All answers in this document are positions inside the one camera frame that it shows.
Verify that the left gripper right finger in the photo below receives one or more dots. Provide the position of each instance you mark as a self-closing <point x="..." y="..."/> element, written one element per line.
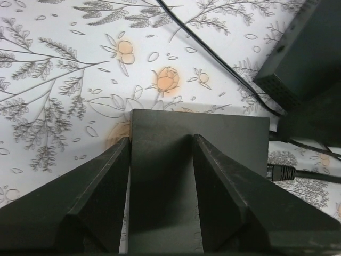
<point x="242" y="212"/>

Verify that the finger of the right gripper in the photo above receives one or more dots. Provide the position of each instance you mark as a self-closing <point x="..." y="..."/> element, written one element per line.
<point x="313" y="111"/>

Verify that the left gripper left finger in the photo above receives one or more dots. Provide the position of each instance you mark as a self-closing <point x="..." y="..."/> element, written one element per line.
<point x="80" y="211"/>

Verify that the black network switch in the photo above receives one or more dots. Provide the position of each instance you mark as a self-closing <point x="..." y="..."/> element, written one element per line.
<point x="163" y="212"/>
<point x="306" y="60"/>

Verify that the black ethernet cable teal plug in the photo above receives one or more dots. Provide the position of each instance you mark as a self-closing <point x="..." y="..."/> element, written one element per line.
<point x="273" y="136"/>

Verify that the floral patterned table mat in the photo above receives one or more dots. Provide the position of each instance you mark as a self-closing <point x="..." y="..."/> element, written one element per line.
<point x="71" y="72"/>

